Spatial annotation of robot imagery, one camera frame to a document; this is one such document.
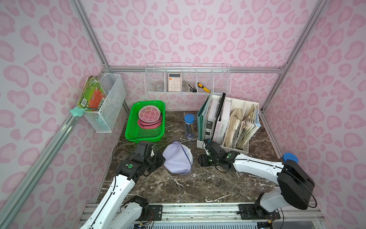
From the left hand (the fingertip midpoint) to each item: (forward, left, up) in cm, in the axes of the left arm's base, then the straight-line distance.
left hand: (166, 155), depth 75 cm
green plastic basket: (+26, +28, -17) cm, 42 cm away
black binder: (+22, -29, +9) cm, 38 cm away
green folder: (+16, -19, +12) cm, 27 cm away
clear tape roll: (+44, +7, +10) cm, 46 cm away
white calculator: (+47, -3, +14) cm, 49 cm away
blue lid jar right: (-2, -63, +3) cm, 64 cm away
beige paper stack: (+15, -38, -3) cm, 41 cm away
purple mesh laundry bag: (-2, -7, +1) cm, 7 cm away
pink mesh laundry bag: (+40, +18, -14) cm, 46 cm away
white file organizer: (+15, -46, +9) cm, 49 cm away
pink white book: (+17, -32, -2) cm, 36 cm away
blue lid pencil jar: (+23, -12, +2) cm, 26 cm away
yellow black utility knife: (+46, -23, +8) cm, 52 cm away
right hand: (+3, -19, -11) cm, 22 cm away
